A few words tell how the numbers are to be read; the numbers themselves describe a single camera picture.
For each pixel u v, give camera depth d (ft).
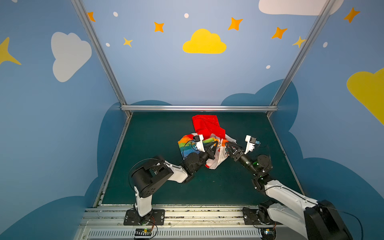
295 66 3.00
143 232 2.39
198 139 2.44
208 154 2.42
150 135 3.51
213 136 3.48
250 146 2.29
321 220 1.36
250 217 2.44
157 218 2.42
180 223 2.40
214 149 2.56
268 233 2.41
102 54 2.79
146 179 1.59
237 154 2.25
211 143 2.58
